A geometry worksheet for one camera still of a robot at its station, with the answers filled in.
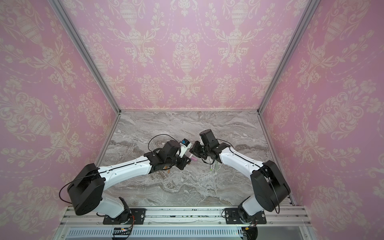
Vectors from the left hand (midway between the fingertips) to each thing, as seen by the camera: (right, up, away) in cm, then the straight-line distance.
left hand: (190, 161), depth 82 cm
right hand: (-1, +5, +2) cm, 6 cm away
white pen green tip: (+12, -6, +8) cm, 16 cm away
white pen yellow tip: (+2, -1, +8) cm, 9 cm away
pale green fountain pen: (+14, -2, -1) cm, 14 cm away
